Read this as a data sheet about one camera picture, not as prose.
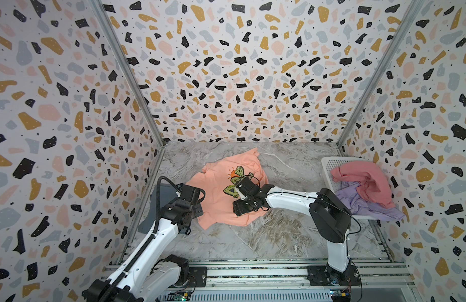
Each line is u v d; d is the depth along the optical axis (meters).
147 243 0.46
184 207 0.60
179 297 0.71
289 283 0.73
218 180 1.01
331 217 0.50
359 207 0.88
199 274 0.74
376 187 0.84
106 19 0.72
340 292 0.71
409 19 0.74
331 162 1.03
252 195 0.71
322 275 0.74
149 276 0.54
